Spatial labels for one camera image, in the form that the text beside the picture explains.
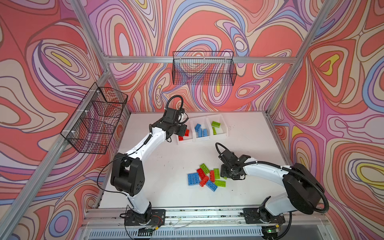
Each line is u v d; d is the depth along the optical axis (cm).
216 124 111
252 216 74
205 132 106
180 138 102
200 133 104
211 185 84
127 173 45
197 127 108
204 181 83
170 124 67
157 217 73
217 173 88
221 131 108
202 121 108
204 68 96
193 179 86
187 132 104
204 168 89
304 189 44
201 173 88
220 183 84
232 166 64
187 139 101
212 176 84
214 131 107
